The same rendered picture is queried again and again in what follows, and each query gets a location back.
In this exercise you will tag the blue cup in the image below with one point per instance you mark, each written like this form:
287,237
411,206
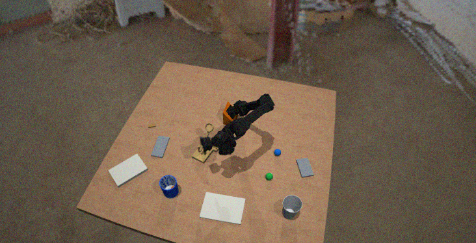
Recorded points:
166,183

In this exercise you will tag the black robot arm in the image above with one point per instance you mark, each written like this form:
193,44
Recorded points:
239,126

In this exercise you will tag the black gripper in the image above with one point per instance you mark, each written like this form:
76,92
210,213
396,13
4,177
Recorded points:
207,144

